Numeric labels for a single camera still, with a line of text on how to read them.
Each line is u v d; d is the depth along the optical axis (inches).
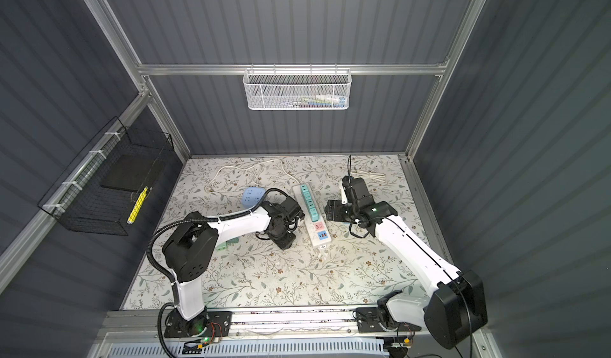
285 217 27.9
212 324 28.5
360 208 23.9
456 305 15.4
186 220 20.4
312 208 36.6
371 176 42.7
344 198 28.4
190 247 20.1
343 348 27.7
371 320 29.0
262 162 46.9
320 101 35.9
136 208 27.2
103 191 28.3
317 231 35.9
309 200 37.7
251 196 40.2
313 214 35.9
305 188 39.0
